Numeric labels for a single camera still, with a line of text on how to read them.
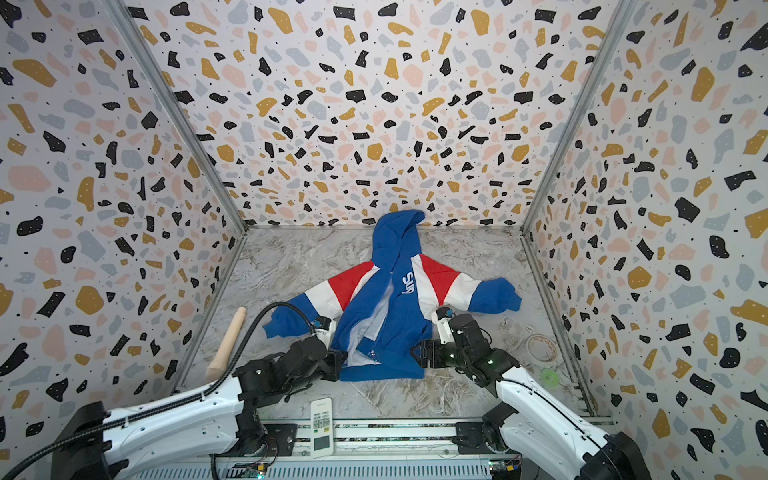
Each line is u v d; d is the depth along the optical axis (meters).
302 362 0.58
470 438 0.74
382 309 0.96
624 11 0.71
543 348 0.91
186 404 0.48
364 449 0.73
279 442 0.73
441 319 0.75
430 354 0.71
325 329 0.71
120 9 0.69
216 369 0.81
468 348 0.63
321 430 0.75
